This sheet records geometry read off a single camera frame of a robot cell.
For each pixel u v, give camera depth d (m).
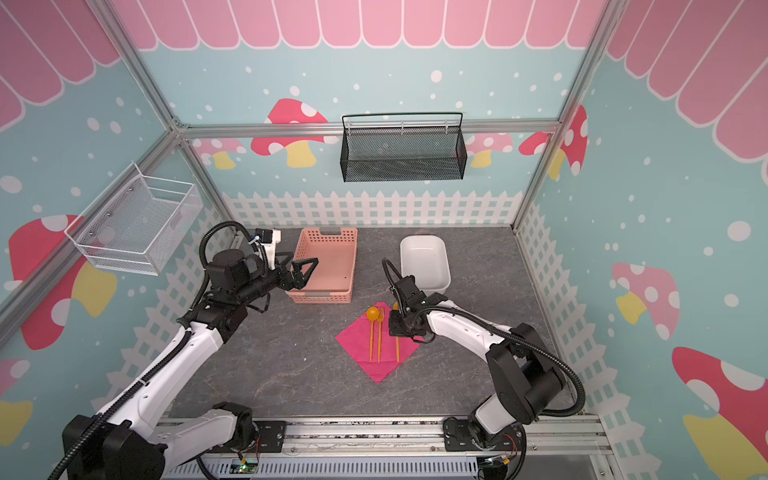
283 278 0.67
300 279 0.68
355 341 0.90
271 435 0.75
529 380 0.44
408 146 0.95
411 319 0.65
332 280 0.95
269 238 0.66
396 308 0.92
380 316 0.94
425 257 1.10
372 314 0.95
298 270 0.67
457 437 0.74
